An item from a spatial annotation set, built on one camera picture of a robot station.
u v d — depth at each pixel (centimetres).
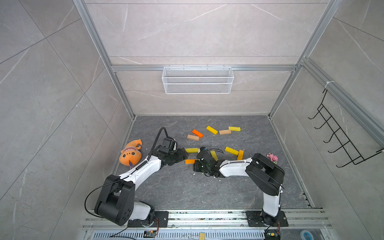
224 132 108
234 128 111
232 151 98
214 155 96
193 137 106
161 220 73
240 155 95
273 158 94
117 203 41
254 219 73
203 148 86
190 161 92
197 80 101
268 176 47
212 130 110
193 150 101
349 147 64
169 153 71
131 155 88
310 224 73
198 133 107
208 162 72
